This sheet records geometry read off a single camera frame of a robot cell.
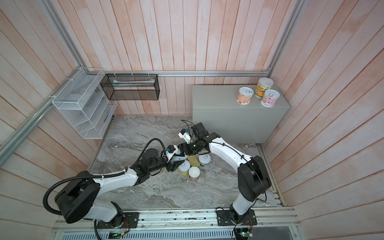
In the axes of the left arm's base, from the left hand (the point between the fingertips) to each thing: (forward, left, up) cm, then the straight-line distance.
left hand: (180, 157), depth 82 cm
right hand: (+2, +1, +2) cm, 2 cm away
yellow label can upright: (-4, -2, -6) cm, 8 cm away
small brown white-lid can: (-7, -8, -6) cm, 12 cm away
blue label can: (+3, -15, -8) cm, 17 cm away
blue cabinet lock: (+4, -10, +20) cm, 23 cm away
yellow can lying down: (+2, -8, -7) cm, 11 cm away
